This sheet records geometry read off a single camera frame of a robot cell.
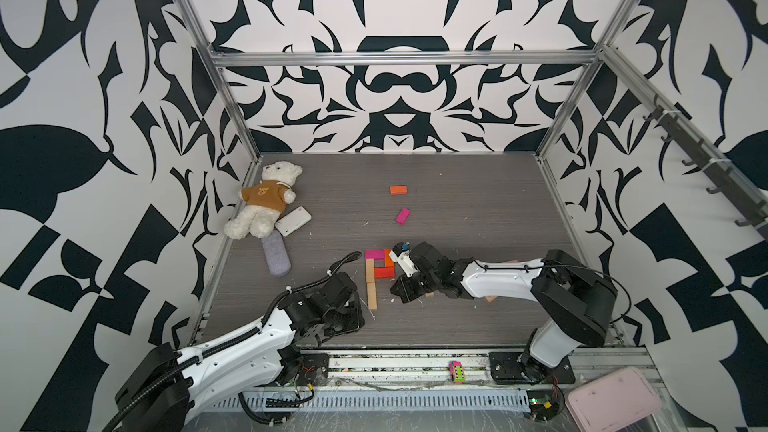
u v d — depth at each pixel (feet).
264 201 3.17
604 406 2.28
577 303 1.49
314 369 2.43
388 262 2.69
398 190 3.55
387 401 2.54
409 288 2.52
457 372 2.34
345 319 2.29
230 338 1.60
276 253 3.00
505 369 2.44
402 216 3.34
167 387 1.34
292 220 3.27
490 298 2.78
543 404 2.33
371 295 2.79
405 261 2.58
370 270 2.94
